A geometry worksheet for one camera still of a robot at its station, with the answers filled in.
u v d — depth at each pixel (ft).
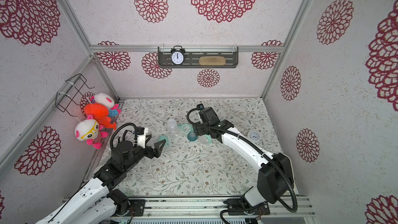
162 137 3.13
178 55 2.94
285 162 1.42
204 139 3.18
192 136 3.22
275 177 1.37
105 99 3.08
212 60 2.96
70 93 2.51
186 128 3.38
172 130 3.32
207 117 2.02
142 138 2.10
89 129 2.62
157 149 2.20
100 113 2.81
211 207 2.50
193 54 3.10
